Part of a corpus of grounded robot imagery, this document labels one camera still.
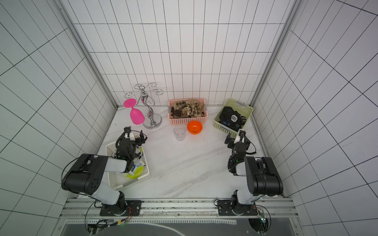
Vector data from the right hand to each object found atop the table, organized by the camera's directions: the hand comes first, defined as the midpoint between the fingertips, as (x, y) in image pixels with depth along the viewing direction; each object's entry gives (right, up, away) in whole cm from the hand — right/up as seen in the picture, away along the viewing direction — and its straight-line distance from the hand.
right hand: (239, 133), depth 90 cm
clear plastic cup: (-39, 0, +10) cm, 40 cm away
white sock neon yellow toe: (-62, -19, -9) cm, 65 cm away
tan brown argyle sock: (-27, +17, +19) cm, 37 cm away
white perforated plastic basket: (-73, -26, -9) cm, 78 cm away
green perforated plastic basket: (-12, +5, +11) cm, 17 cm away
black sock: (-2, +8, +10) cm, 13 cm away
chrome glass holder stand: (-61, +7, +19) cm, 64 cm away
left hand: (-68, 0, +3) cm, 68 cm away
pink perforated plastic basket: (-37, +14, +17) cm, 44 cm away
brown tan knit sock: (-41, +14, +17) cm, 46 cm away
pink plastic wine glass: (-64, +11, -2) cm, 65 cm away
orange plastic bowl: (-28, +3, +12) cm, 31 cm away
